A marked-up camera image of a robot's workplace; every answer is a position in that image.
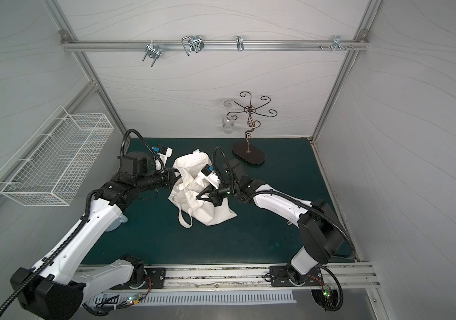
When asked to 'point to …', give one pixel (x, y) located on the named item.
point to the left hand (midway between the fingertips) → (182, 172)
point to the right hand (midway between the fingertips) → (198, 195)
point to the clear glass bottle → (228, 121)
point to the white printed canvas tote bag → (187, 185)
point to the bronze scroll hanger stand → (245, 150)
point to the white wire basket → (50, 168)
